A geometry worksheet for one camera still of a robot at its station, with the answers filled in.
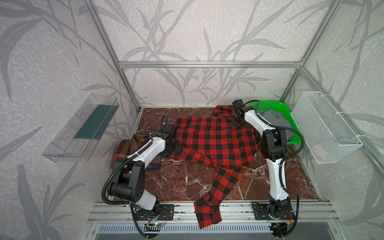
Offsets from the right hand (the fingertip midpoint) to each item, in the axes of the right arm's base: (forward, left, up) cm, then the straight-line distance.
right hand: (235, 119), depth 105 cm
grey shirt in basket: (+4, -32, -5) cm, 33 cm away
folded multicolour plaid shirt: (-21, +72, -2) cm, 75 cm away
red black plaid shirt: (-15, +15, -5) cm, 22 cm away
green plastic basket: (+12, -36, -1) cm, 38 cm away
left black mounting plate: (-56, +44, -4) cm, 71 cm away
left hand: (-22, +39, +1) cm, 44 cm away
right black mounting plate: (-56, -6, -5) cm, 56 cm away
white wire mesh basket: (-33, -29, +28) cm, 53 cm away
